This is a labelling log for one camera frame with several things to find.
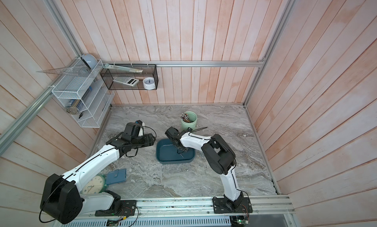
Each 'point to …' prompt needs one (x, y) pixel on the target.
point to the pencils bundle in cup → (185, 117)
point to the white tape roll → (149, 83)
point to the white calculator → (129, 81)
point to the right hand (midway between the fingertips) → (180, 144)
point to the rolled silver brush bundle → (73, 109)
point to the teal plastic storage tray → (167, 152)
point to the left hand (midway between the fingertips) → (150, 141)
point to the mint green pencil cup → (193, 117)
